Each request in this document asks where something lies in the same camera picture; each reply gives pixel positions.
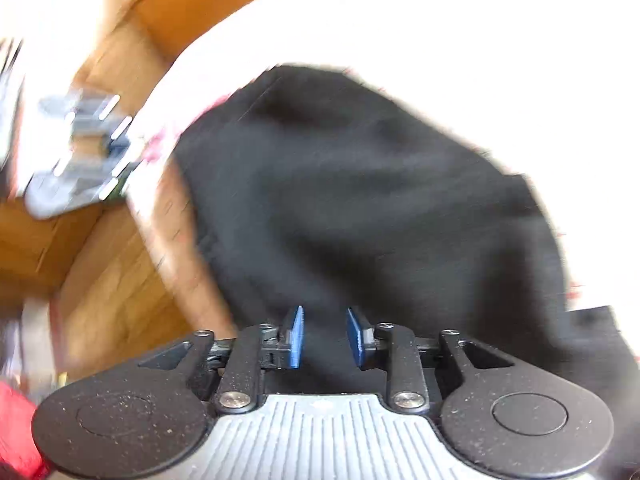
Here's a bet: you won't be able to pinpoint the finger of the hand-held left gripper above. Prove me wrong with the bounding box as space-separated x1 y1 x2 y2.
52 146 145 202
40 91 135 147

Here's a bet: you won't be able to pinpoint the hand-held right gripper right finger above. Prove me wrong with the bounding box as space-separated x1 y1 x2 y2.
346 306 516 414

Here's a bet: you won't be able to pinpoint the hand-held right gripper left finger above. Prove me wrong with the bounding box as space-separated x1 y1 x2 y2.
137 305 306 414

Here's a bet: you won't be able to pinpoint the black pants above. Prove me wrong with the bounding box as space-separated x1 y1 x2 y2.
170 64 640 396

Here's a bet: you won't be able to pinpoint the red cloth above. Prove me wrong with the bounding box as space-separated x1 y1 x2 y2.
0 382 48 480

